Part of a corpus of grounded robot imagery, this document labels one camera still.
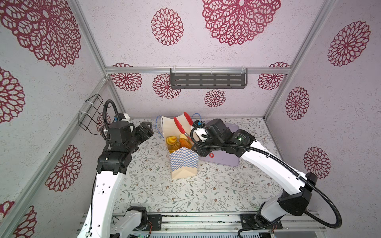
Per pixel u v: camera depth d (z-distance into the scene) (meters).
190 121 0.71
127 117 0.59
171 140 0.93
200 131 0.61
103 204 0.39
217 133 0.51
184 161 0.79
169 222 0.75
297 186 0.40
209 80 1.00
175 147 0.95
